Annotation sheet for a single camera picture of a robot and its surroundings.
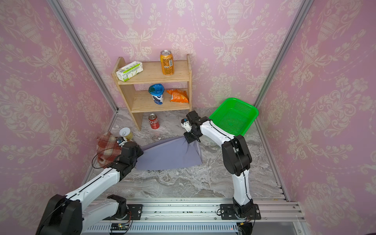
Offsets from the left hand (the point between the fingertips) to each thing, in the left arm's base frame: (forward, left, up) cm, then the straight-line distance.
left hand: (139, 146), depth 88 cm
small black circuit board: (-38, +4, -13) cm, 41 cm away
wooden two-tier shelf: (+28, +3, +11) cm, 30 cm away
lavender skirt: (-1, -19, -4) cm, 20 cm away
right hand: (+8, -31, -1) cm, 31 cm away
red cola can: (+20, -6, 0) cm, 21 cm away
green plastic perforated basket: (+35, -67, -10) cm, 77 cm away
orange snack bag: (+26, -23, +18) cm, 40 cm away
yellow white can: (+14, +13, -4) cm, 19 cm away
